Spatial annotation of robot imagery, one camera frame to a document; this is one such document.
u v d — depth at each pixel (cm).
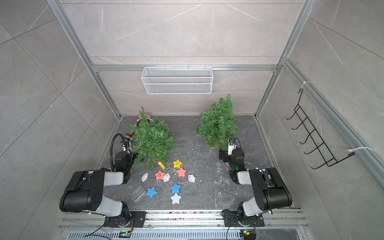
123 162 71
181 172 88
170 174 87
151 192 82
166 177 86
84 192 45
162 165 88
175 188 82
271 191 45
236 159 70
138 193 80
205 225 73
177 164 93
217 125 82
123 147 81
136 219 73
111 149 69
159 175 87
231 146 81
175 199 80
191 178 85
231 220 73
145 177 86
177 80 100
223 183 86
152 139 74
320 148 64
